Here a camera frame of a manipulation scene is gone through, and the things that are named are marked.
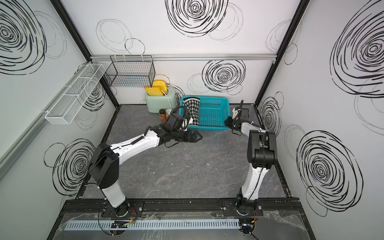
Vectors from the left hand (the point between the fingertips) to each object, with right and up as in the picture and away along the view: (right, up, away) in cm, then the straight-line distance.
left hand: (197, 137), depth 83 cm
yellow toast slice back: (-25, +35, +23) cm, 49 cm away
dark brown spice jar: (-24, +13, +20) cm, 34 cm away
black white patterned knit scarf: (-3, +20, +19) cm, 28 cm away
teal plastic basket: (+14, +14, +29) cm, 35 cm away
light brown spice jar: (-20, +16, +22) cm, 34 cm away
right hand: (+21, +9, +18) cm, 29 cm away
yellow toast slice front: (-29, +29, +17) cm, 44 cm away
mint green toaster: (-30, +22, +25) cm, 45 cm away
